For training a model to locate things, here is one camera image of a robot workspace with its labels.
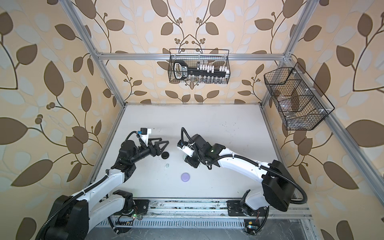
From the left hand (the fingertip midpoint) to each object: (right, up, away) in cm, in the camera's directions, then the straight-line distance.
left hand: (165, 140), depth 78 cm
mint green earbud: (-1, -17, +10) cm, 20 cm away
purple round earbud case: (+10, -22, +6) cm, 25 cm away
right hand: (+12, -9, +2) cm, 16 cm away
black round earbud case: (-3, -11, +13) cm, 17 cm away
